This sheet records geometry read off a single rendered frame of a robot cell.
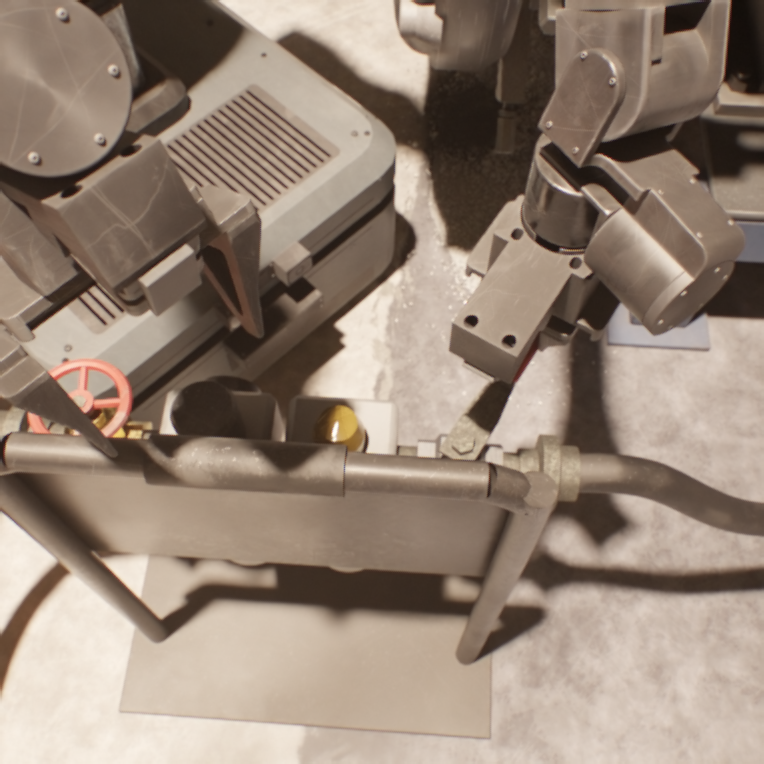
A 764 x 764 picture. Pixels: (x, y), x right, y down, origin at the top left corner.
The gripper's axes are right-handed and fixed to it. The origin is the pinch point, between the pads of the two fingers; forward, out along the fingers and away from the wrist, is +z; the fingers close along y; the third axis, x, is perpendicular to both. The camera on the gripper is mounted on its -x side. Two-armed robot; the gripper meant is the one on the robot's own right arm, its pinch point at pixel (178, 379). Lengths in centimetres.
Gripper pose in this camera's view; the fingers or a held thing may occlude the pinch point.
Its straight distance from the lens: 46.7
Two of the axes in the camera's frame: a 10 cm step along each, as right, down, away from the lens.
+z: 3.5, 7.1, 6.0
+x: -6.1, -3.1, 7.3
